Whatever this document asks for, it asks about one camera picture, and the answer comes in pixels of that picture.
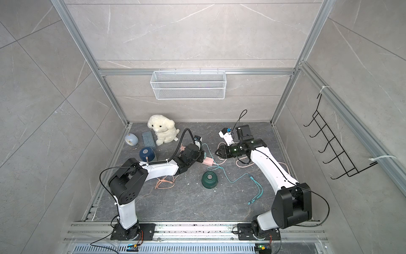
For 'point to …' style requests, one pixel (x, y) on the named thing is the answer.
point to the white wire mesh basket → (188, 84)
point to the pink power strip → (207, 161)
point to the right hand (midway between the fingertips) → (219, 152)
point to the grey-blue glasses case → (148, 140)
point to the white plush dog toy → (164, 128)
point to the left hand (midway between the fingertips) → (204, 149)
